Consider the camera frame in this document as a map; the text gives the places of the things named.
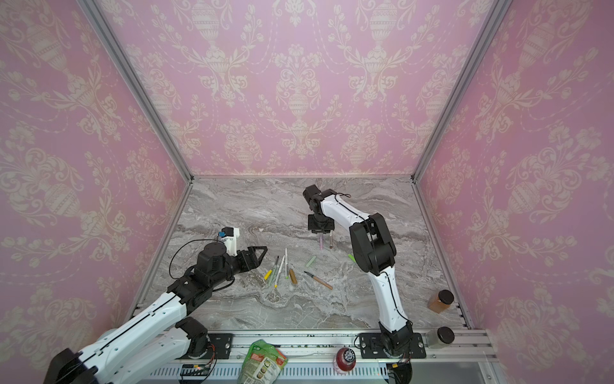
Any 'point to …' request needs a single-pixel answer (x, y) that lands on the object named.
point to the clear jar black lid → (439, 338)
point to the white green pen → (286, 263)
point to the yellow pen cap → (267, 274)
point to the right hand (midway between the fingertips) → (319, 229)
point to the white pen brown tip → (331, 240)
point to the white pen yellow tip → (279, 271)
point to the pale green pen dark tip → (273, 271)
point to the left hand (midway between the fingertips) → (262, 252)
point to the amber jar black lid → (441, 302)
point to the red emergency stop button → (344, 360)
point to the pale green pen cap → (310, 262)
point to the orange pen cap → (293, 277)
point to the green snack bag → (263, 364)
